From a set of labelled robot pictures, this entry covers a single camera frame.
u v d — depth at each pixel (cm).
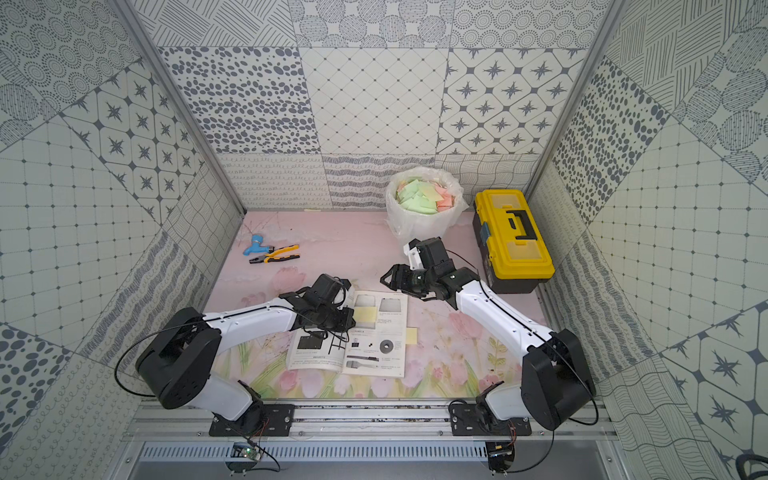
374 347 84
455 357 84
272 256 106
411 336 86
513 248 88
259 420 69
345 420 75
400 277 72
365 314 91
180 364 44
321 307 70
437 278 63
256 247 108
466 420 73
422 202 88
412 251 77
